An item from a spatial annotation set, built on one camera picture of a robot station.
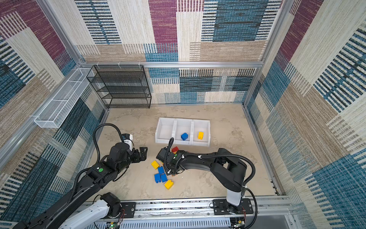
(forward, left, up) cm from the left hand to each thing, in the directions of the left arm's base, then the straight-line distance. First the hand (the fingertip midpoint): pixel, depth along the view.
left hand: (140, 147), depth 77 cm
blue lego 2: (-6, -9, -17) cm, 20 cm away
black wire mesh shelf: (+53, +24, 0) cm, 58 cm away
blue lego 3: (-11, -8, -16) cm, 21 cm away
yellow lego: (+16, -35, -15) cm, 41 cm away
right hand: (-6, -16, -16) cm, 24 cm away
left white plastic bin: (+23, -10, -16) cm, 30 cm away
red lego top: (+6, -17, -15) cm, 24 cm away
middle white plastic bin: (+25, -22, -15) cm, 37 cm away
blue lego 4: (-11, -12, -16) cm, 23 cm away
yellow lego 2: (-3, -6, -15) cm, 17 cm away
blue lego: (+16, -23, -15) cm, 32 cm away
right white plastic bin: (+26, -36, -16) cm, 47 cm away
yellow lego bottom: (-15, -15, -15) cm, 26 cm away
